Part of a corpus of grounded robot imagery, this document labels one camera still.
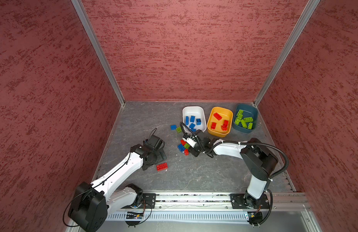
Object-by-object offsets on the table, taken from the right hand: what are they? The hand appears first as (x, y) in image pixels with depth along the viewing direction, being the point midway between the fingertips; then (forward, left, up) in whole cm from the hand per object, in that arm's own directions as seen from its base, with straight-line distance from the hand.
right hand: (190, 150), depth 93 cm
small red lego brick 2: (+1, +5, +10) cm, 11 cm away
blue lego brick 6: (+1, +6, +1) cm, 6 cm away
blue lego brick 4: (+16, -3, -1) cm, 17 cm away
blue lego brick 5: (+20, +12, -1) cm, 23 cm away
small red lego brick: (+18, -18, +2) cm, 26 cm away
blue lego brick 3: (+21, -7, +4) cm, 22 cm away
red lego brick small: (+28, -23, +1) cm, 36 cm away
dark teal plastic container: (+33, -51, +1) cm, 60 cm away
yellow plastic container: (+22, -24, +1) cm, 33 cm away
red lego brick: (+15, -25, +1) cm, 30 cm away
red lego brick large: (+19, -27, +2) cm, 33 cm away
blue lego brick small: (+19, -3, +1) cm, 19 cm away
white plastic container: (+32, -9, +1) cm, 33 cm away
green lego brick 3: (+23, -46, +1) cm, 51 cm away
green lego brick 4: (+19, -41, +2) cm, 45 cm away
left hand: (-10, +20, +5) cm, 23 cm away
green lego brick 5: (+17, -45, +2) cm, 48 cm away
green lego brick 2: (+23, -38, +2) cm, 44 cm away
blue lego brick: (+24, +1, +2) cm, 24 cm away
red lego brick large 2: (-10, +18, 0) cm, 21 cm away
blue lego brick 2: (+24, -3, +2) cm, 24 cm away
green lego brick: (+30, -42, +1) cm, 51 cm away
